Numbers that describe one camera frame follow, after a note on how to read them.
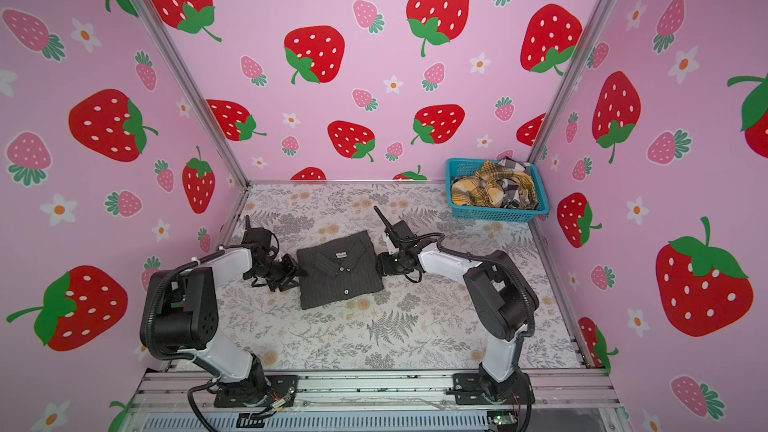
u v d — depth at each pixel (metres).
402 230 0.75
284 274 0.83
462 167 1.18
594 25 0.78
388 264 0.83
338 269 0.93
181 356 0.50
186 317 0.47
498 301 0.48
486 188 1.05
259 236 0.78
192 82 0.90
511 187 1.04
